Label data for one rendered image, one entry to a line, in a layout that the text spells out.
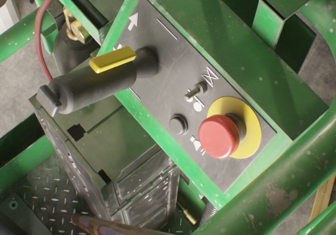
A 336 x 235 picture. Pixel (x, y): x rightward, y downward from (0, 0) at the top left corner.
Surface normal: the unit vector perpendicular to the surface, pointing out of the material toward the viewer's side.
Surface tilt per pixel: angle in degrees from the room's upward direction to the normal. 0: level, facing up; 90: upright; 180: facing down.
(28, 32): 45
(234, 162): 58
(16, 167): 90
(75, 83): 34
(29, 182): 0
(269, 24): 90
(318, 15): 63
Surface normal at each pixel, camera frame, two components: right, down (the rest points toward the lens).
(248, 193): -0.45, -0.77
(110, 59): 0.42, -0.65
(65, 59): -0.45, 0.44
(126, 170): 0.65, 0.71
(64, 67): -0.53, 0.66
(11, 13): 0.94, 0.31
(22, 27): 0.12, -0.28
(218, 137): -0.63, 0.29
